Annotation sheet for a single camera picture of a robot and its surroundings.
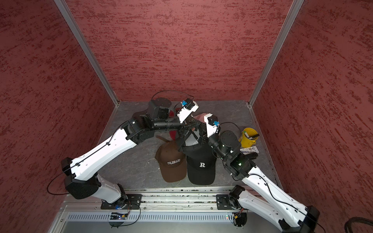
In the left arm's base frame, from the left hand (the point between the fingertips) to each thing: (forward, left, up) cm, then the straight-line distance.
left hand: (196, 124), depth 60 cm
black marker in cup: (+11, -39, -26) cm, 48 cm away
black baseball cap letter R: (-5, -4, -29) cm, 30 cm away
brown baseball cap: (-5, +13, -31) cm, 33 cm away
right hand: (+3, 0, -4) cm, 5 cm away
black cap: (+2, +1, -19) cm, 19 cm away
